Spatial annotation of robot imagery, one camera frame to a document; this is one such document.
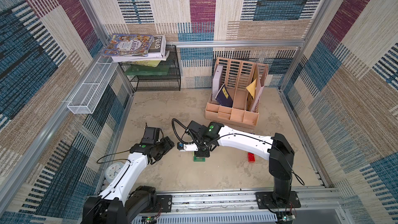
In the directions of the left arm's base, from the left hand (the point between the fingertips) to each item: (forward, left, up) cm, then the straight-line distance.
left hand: (170, 145), depth 85 cm
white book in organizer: (+37, -27, +13) cm, 47 cm away
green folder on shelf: (+43, +16, +18) cm, 49 cm away
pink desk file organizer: (+48, -45, -3) cm, 66 cm away
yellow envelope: (+24, -45, +19) cm, 54 cm away
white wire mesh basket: (+10, +35, +27) cm, 45 cm away
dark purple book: (+32, -32, +3) cm, 46 cm away
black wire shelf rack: (+52, +5, 0) cm, 52 cm away
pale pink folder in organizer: (+20, -49, +13) cm, 55 cm away
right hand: (-3, -14, +2) cm, 15 cm away
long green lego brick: (-6, -15, -4) cm, 17 cm away
